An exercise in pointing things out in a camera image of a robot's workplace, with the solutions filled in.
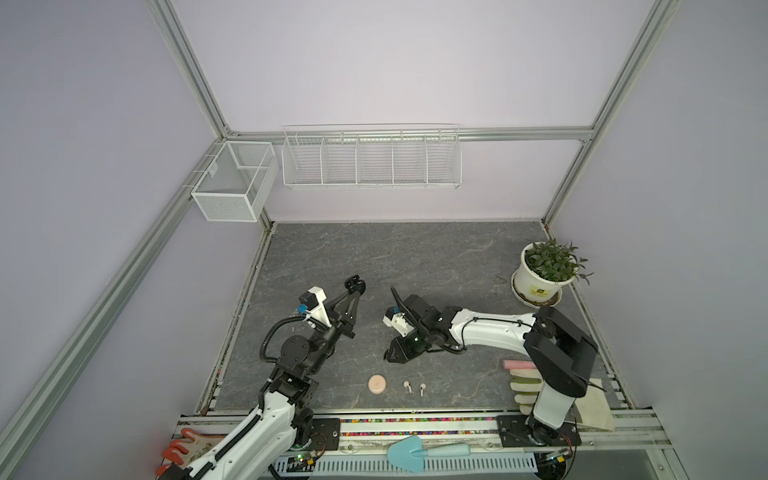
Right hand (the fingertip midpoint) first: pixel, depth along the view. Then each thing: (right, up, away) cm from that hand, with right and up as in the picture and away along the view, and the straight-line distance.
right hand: (392, 360), depth 83 cm
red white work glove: (-49, -17, -13) cm, 53 cm away
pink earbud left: (+4, -6, -2) cm, 7 cm away
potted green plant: (+45, +26, +3) cm, 52 cm away
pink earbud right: (+8, -6, -3) cm, 11 cm away
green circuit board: (-22, -21, -11) cm, 33 cm away
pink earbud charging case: (-4, -6, -2) cm, 8 cm away
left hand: (-8, +20, -11) cm, 24 cm away
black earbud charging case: (-9, +23, -11) cm, 27 cm away
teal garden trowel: (+4, -18, -12) cm, 22 cm away
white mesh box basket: (-53, +56, +19) cm, 79 cm away
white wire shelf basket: (-7, +62, +16) cm, 65 cm away
